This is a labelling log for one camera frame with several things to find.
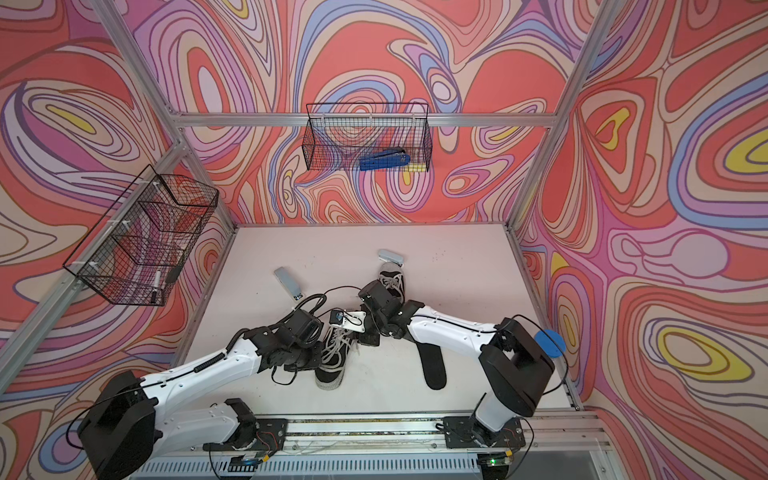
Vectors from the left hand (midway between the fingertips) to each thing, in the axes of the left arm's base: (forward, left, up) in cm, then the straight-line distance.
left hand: (327, 362), depth 82 cm
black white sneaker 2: (+30, -18, 0) cm, 35 cm away
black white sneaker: (+3, -3, +5) cm, 6 cm away
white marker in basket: (+10, +40, +22) cm, 47 cm away
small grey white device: (+39, -17, 0) cm, 42 cm away
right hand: (+7, -8, +5) cm, 11 cm away
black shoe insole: (+1, -30, -2) cm, 30 cm away
